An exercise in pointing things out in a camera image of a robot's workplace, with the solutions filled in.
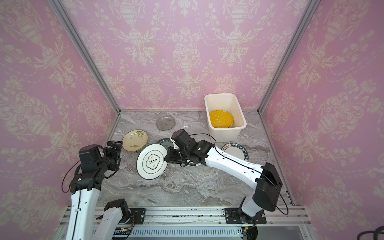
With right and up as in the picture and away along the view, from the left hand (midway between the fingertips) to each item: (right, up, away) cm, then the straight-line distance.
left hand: (123, 147), depth 74 cm
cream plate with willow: (-6, 0, +30) cm, 30 cm away
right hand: (+21, -5, -3) cm, 21 cm away
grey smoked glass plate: (+13, +13, +39) cm, 43 cm away
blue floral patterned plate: (+16, -1, +28) cm, 33 cm away
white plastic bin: (+60, +28, +35) cm, 75 cm away
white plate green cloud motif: (+14, -8, -1) cm, 16 cm away
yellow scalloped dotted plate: (+56, +16, +39) cm, 70 cm away
